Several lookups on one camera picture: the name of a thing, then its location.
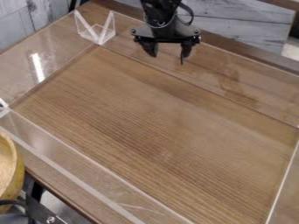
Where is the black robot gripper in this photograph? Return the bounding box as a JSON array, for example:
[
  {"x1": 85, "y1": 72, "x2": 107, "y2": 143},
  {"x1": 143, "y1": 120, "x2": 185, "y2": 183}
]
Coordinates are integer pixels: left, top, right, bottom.
[{"x1": 131, "y1": 15, "x2": 201, "y2": 61}]

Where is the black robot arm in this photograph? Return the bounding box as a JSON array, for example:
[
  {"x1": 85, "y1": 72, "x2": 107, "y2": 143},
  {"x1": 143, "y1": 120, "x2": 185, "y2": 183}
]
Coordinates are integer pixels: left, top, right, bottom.
[{"x1": 131, "y1": 0, "x2": 201, "y2": 60}]

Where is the brown wooden bowl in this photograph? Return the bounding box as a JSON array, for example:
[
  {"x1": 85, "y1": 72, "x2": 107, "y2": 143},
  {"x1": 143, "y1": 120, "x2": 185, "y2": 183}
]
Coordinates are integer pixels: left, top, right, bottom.
[{"x1": 0, "y1": 130, "x2": 25, "y2": 215}]

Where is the clear acrylic corner bracket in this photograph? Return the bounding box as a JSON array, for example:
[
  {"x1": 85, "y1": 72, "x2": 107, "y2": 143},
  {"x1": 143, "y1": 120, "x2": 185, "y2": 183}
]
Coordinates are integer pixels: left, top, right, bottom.
[{"x1": 73, "y1": 10, "x2": 116, "y2": 46}]

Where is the clear acrylic tray enclosure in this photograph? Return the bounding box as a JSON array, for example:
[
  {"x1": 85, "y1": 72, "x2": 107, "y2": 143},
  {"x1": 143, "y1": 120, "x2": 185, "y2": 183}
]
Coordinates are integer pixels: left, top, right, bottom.
[{"x1": 0, "y1": 11, "x2": 299, "y2": 224}]

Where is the black metal table frame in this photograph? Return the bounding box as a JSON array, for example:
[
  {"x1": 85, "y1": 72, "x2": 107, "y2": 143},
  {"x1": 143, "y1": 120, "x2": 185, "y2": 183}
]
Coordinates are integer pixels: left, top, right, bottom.
[{"x1": 22, "y1": 171, "x2": 95, "y2": 224}]

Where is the black cable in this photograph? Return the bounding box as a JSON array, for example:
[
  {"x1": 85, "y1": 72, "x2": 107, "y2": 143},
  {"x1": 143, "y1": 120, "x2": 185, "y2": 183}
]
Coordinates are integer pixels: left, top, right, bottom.
[{"x1": 0, "y1": 199, "x2": 39, "y2": 224}]

